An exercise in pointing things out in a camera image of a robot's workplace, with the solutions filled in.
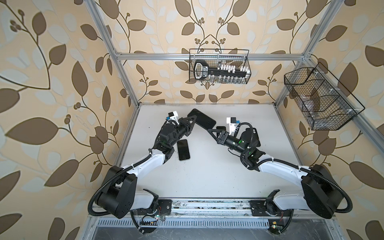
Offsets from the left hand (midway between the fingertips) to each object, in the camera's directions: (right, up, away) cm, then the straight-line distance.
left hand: (198, 115), depth 73 cm
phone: (-10, -22, +22) cm, 33 cm away
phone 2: (+2, -2, +4) cm, 5 cm away
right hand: (+5, -8, -1) cm, 10 cm away
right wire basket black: (+63, +5, -1) cm, 63 cm away
